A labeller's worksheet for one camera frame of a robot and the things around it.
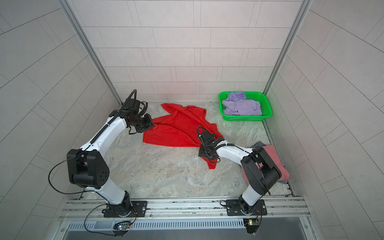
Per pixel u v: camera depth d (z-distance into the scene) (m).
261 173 0.46
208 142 0.69
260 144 0.92
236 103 1.08
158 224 1.05
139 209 0.71
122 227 0.64
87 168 0.43
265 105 1.06
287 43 0.84
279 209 0.72
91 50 0.87
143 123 0.74
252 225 0.68
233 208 0.71
